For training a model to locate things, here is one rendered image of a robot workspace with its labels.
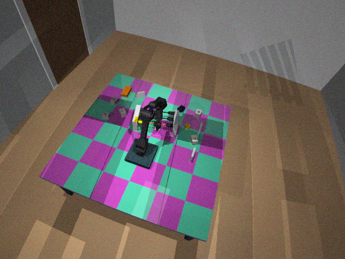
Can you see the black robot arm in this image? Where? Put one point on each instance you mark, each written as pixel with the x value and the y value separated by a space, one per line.
pixel 146 116

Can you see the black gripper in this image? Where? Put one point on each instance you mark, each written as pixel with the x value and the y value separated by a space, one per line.
pixel 157 123

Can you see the orange rectangular block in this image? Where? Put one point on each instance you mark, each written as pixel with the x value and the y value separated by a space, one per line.
pixel 125 92

